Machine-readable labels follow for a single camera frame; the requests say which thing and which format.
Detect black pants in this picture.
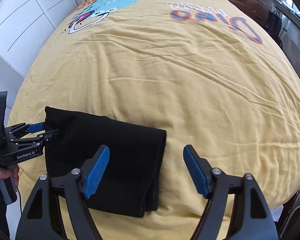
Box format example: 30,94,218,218
45,107,166,218

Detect person's left hand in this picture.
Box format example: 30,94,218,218
0,165,20,186

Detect white wardrobe cabinets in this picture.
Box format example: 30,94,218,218
0,0,76,76

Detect yellow printed duvet cover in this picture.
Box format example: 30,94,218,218
9,0,300,239

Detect black bag by dresser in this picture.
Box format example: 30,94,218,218
263,9,282,48

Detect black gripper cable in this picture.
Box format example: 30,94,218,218
14,184,23,217

